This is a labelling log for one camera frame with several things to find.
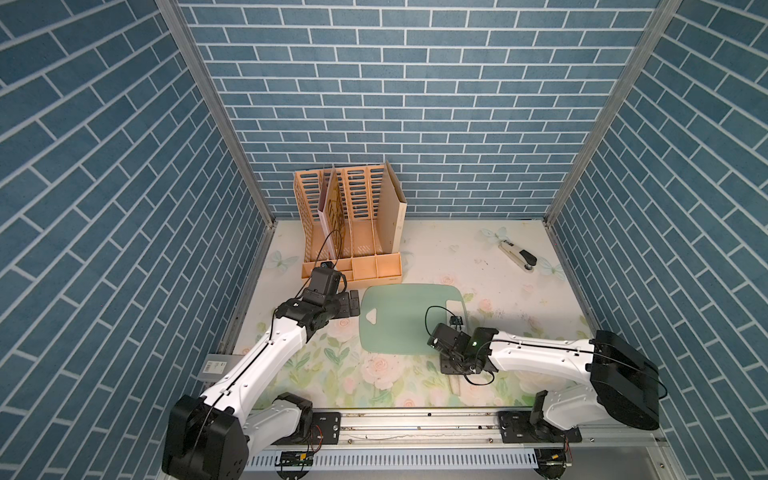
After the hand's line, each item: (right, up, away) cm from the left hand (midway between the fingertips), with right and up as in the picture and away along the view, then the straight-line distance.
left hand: (350, 300), depth 83 cm
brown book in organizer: (-7, +25, +7) cm, 27 cm away
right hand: (+27, -19, 0) cm, 33 cm away
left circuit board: (-12, -36, -12) cm, 40 cm away
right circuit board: (+50, -36, -13) cm, 63 cm away
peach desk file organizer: (-4, +26, +33) cm, 42 cm away
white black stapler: (+57, +12, +22) cm, 62 cm away
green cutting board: (+14, -8, +13) cm, 21 cm away
